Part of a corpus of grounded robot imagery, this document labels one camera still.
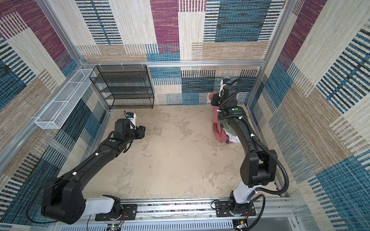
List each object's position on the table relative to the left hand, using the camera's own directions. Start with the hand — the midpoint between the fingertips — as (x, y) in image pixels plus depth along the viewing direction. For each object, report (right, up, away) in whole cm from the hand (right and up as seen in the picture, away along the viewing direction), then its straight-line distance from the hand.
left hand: (141, 125), depth 85 cm
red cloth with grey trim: (+48, -3, +16) cm, 51 cm away
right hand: (+43, +17, -2) cm, 46 cm away
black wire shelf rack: (-20, +28, +23) cm, 42 cm away
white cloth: (+57, -9, +12) cm, 58 cm away
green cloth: (+51, +1, +8) cm, 52 cm away
